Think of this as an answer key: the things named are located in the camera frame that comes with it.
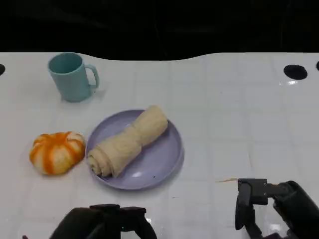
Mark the lilac plate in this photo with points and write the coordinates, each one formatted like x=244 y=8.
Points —
x=162 y=154

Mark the orange and white bread roll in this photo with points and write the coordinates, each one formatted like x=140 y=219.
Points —
x=56 y=153

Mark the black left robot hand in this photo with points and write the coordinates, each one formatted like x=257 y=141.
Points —
x=99 y=224

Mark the beige towel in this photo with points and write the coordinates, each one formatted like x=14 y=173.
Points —
x=129 y=142

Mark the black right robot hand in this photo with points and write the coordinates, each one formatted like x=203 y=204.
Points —
x=294 y=206

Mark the pale green mug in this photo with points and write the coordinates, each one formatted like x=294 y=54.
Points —
x=71 y=79

